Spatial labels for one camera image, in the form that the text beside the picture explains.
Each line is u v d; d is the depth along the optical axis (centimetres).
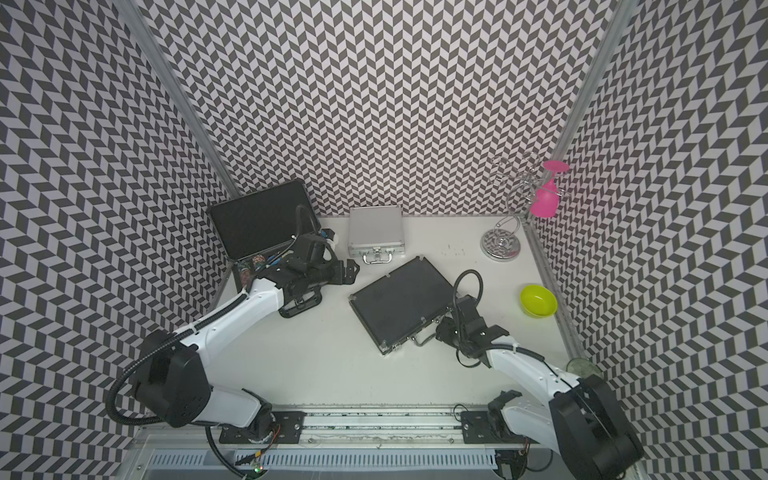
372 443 71
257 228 102
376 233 109
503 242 105
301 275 63
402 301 90
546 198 91
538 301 96
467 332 66
